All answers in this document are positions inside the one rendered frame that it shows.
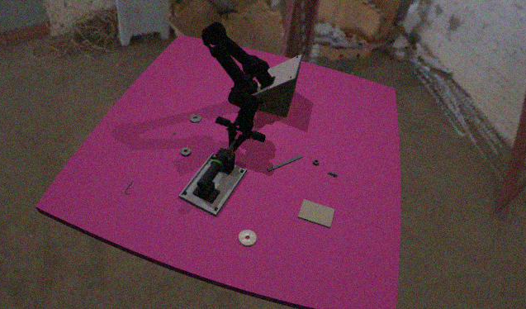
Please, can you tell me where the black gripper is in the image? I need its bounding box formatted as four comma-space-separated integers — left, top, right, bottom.
215, 109, 266, 152

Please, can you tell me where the grey flat bar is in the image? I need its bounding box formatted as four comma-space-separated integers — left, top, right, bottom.
267, 154, 303, 172

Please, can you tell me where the beige flat washer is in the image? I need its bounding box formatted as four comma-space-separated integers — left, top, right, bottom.
239, 230, 257, 246

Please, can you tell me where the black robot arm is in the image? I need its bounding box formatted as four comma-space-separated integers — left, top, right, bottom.
201, 21, 276, 114

